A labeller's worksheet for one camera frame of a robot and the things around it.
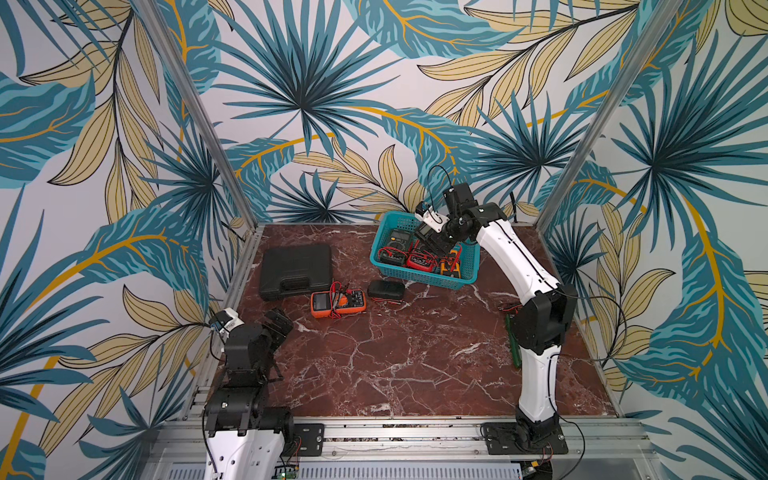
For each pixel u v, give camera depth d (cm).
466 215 64
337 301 93
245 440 46
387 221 110
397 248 100
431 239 80
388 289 98
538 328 52
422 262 98
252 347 50
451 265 106
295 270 95
